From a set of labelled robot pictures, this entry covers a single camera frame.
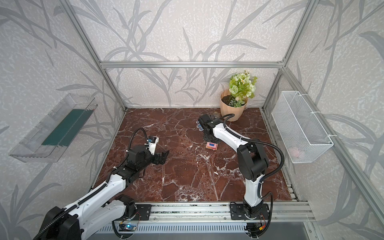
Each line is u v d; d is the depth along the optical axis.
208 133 0.68
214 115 1.11
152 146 0.73
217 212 0.75
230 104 1.02
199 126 1.08
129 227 0.71
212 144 0.93
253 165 0.50
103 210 0.55
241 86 0.95
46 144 0.62
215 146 0.94
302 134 0.62
